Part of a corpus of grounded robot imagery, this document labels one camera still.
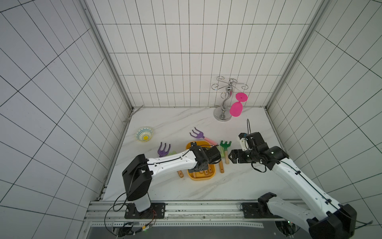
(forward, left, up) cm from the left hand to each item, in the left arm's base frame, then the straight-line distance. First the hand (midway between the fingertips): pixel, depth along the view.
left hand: (194, 167), depth 79 cm
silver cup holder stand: (+47, -22, -6) cm, 52 cm away
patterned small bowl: (+27, +36, -7) cm, 45 cm away
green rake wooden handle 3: (+2, -10, -6) cm, 12 cm away
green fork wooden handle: (-1, +8, -6) cm, 10 cm away
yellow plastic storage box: (-1, -9, -7) cm, 11 cm away
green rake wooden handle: (-3, 0, 0) cm, 3 cm away
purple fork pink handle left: (+13, +20, -9) cm, 26 cm away
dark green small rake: (+18, -21, -8) cm, 29 cm away
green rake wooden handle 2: (0, -7, -6) cm, 9 cm away
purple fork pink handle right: (+26, -4, -8) cm, 28 cm away
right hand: (+5, -19, +5) cm, 21 cm away
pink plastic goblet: (+39, -28, +7) cm, 48 cm away
